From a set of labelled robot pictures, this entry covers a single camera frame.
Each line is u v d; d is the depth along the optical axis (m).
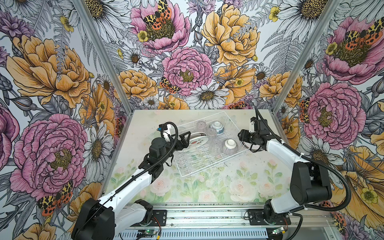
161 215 0.76
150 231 0.71
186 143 0.70
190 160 0.97
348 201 0.40
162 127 0.67
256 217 0.74
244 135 0.83
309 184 0.45
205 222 0.74
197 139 0.83
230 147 0.94
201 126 0.99
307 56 0.89
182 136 0.70
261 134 0.72
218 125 1.03
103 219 0.39
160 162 0.55
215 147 0.97
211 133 1.05
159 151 0.60
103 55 0.88
